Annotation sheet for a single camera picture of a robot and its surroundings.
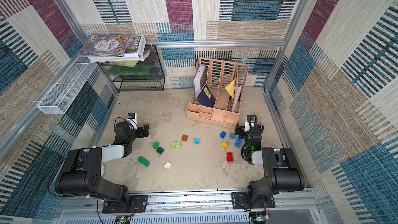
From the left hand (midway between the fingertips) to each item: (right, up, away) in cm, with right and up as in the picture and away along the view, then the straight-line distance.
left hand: (140, 124), depth 95 cm
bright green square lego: (+11, -12, -3) cm, 16 cm away
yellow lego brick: (+50, -11, -6) cm, 52 cm away
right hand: (+63, +2, -3) cm, 64 cm away
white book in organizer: (+36, +27, +3) cm, 45 cm away
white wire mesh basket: (-28, +15, -23) cm, 39 cm away
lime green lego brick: (+22, -12, -3) cm, 25 cm away
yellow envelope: (+53, +21, -9) cm, 58 cm away
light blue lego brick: (+34, -10, -3) cm, 35 cm away
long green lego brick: (+6, -19, -10) cm, 22 cm away
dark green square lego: (+14, -14, -6) cm, 20 cm away
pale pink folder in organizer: (+57, +14, -6) cm, 59 cm away
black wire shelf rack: (-2, +33, +20) cm, 39 cm away
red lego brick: (+53, -17, -8) cm, 56 cm away
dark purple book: (+40, +17, +8) cm, 44 cm away
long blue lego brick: (+58, -10, -3) cm, 59 cm away
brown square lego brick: (+27, -8, -1) cm, 28 cm away
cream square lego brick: (+19, -21, -10) cm, 30 cm away
